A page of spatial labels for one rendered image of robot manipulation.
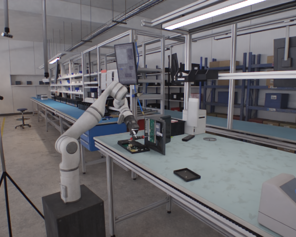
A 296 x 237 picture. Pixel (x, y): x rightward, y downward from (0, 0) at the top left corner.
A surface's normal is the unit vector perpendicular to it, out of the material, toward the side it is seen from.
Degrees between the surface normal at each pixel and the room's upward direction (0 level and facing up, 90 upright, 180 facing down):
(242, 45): 90
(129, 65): 101
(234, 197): 0
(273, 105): 90
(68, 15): 90
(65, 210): 0
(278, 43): 98
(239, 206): 0
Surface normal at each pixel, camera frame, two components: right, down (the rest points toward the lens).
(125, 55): -0.50, 0.32
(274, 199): -0.85, 0.08
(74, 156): 0.79, 0.14
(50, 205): 0.00, -0.99
